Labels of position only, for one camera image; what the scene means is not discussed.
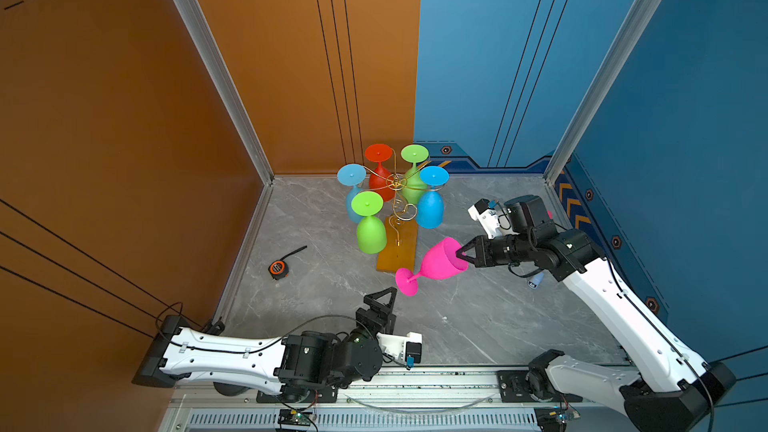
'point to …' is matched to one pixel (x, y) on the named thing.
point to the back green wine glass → (413, 186)
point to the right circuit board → (554, 419)
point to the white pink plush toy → (550, 214)
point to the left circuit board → (293, 417)
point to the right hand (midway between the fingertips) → (456, 254)
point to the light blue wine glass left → (353, 175)
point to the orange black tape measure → (278, 269)
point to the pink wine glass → (440, 261)
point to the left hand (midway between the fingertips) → (388, 297)
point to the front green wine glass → (371, 233)
